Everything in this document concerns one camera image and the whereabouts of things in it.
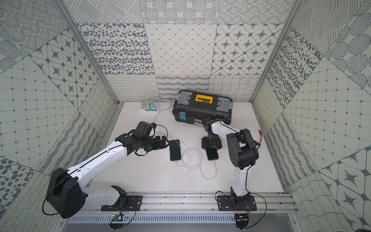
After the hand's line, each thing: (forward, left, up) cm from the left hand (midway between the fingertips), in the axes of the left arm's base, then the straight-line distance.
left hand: (162, 140), depth 82 cm
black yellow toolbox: (+23, -18, +4) cm, 29 cm away
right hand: (+2, -30, -14) cm, 33 cm away
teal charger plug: (+33, +14, -8) cm, 37 cm away
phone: (+1, -6, -14) cm, 15 cm away
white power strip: (+35, +24, -11) cm, 44 cm away
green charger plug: (+34, +18, -9) cm, 39 cm away
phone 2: (-1, -30, -13) cm, 33 cm away
